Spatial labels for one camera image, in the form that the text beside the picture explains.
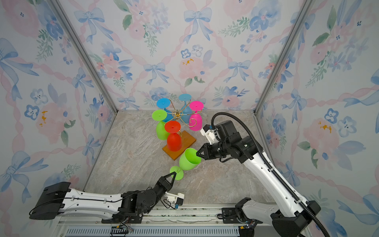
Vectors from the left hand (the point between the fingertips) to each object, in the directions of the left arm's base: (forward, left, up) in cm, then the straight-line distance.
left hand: (172, 169), depth 70 cm
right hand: (+4, -12, +8) cm, 15 cm away
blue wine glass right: (+34, -5, +5) cm, 35 cm away
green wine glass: (-1, -8, +12) cm, 14 cm away
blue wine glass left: (+31, +5, +14) cm, 34 cm away
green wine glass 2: (+21, +6, +15) cm, 26 cm away
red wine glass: (+13, 0, +6) cm, 14 cm away
